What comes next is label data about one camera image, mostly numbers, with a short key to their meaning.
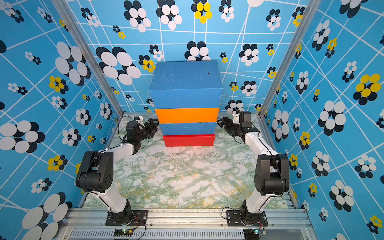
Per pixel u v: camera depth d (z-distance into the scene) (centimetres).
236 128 77
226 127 80
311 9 68
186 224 73
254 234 69
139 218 73
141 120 86
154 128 83
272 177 46
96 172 48
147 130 83
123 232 72
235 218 73
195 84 68
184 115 79
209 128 85
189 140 95
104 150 54
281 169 46
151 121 84
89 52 85
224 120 82
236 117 84
